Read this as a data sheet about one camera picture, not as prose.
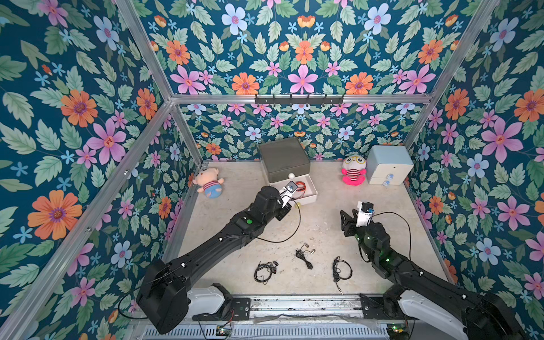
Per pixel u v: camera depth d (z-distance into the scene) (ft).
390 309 2.13
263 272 2.69
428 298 1.71
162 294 1.30
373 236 1.98
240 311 2.41
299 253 2.83
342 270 2.71
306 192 3.16
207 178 3.45
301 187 3.24
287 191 2.15
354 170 3.54
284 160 3.85
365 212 2.26
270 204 1.93
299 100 3.05
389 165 3.26
